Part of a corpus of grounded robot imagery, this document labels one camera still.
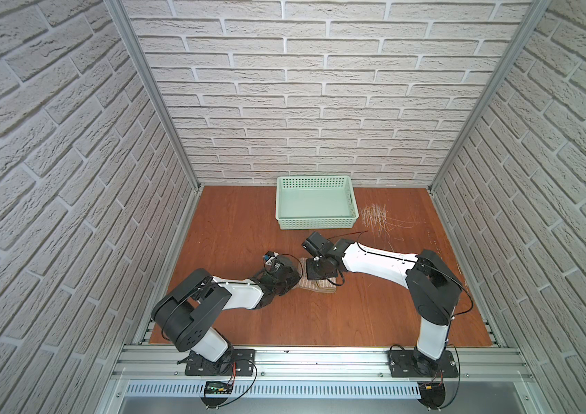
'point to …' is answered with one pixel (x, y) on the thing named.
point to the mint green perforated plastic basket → (320, 202)
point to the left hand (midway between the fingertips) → (301, 267)
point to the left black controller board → (218, 388)
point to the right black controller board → (433, 394)
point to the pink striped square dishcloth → (321, 285)
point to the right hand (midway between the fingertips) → (305, 279)
